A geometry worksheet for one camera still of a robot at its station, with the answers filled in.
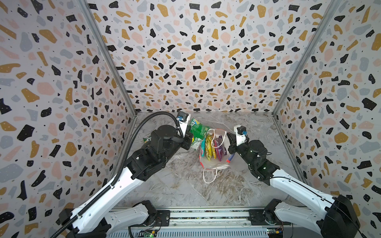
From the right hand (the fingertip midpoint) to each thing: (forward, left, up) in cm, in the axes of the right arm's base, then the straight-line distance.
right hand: (227, 131), depth 74 cm
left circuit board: (-40, +38, -28) cm, 62 cm away
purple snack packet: (+2, +2, -18) cm, 19 cm away
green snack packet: (-6, +15, +7) cm, 17 cm away
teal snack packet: (+1, +12, -17) cm, 21 cm away
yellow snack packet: (-1, +8, -18) cm, 19 cm away
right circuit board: (-39, -23, -30) cm, 54 cm away
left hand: (-6, +18, +12) cm, 22 cm away
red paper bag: (-10, +5, -17) cm, 20 cm away
